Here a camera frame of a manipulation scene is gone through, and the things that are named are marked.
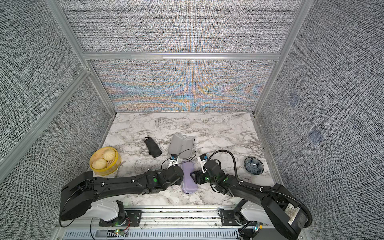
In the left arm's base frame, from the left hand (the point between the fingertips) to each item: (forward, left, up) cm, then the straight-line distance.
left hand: (183, 172), depth 82 cm
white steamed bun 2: (+14, +45, -1) cm, 47 cm away
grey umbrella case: (-7, -2, -1) cm, 7 cm away
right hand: (+2, -5, -2) cm, 6 cm away
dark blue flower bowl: (+5, -42, -5) cm, 43 cm away
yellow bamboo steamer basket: (+7, +42, -3) cm, 43 cm away
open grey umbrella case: (+22, +1, -7) cm, 23 cm away
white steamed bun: (+8, +48, -1) cm, 49 cm away
